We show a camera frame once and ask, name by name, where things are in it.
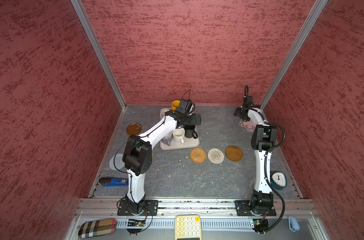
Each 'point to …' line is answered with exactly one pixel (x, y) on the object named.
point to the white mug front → (178, 134)
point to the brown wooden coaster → (233, 153)
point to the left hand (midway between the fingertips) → (194, 122)
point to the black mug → (190, 132)
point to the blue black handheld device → (113, 182)
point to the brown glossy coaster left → (133, 128)
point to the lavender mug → (167, 139)
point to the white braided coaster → (215, 155)
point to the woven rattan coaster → (198, 155)
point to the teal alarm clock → (278, 180)
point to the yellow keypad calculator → (188, 227)
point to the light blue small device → (293, 225)
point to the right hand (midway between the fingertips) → (239, 116)
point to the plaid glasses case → (91, 229)
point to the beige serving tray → (188, 143)
